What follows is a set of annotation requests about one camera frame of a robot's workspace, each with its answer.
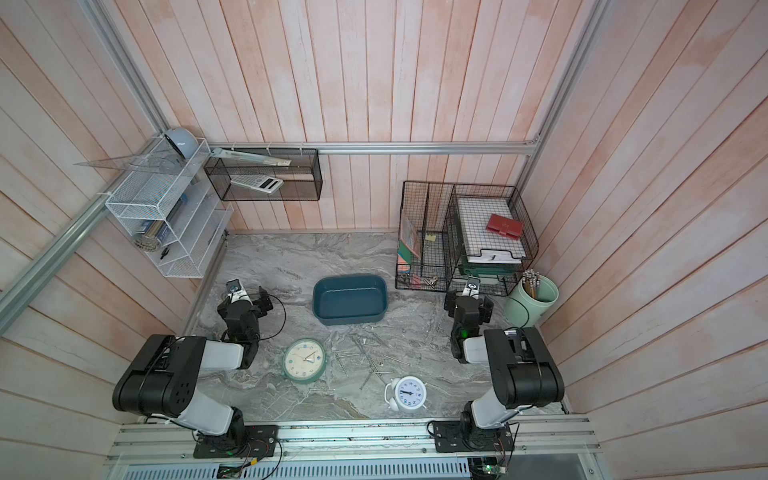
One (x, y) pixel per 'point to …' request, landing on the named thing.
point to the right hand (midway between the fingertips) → (470, 290)
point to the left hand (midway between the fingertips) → (248, 293)
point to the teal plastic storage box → (350, 299)
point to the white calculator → (259, 182)
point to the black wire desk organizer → (450, 232)
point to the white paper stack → (482, 245)
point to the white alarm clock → (406, 392)
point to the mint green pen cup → (530, 299)
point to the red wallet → (505, 226)
